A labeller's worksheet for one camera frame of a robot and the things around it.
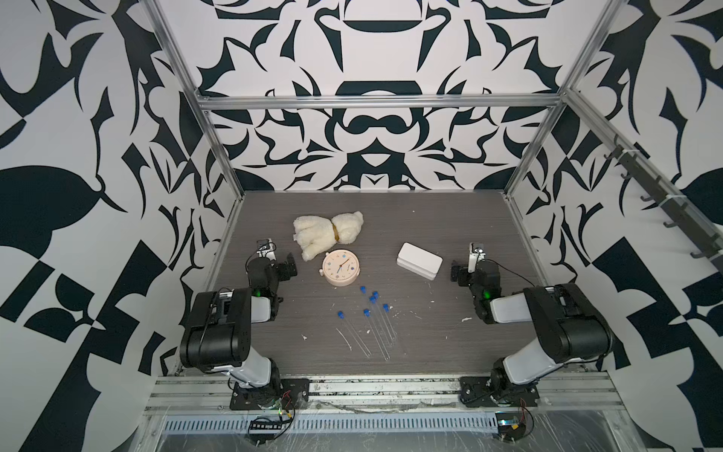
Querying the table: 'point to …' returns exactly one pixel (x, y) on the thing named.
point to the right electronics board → (510, 426)
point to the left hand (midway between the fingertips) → (272, 252)
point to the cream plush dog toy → (314, 234)
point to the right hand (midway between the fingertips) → (470, 256)
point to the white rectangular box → (419, 261)
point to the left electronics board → (262, 431)
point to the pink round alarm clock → (340, 267)
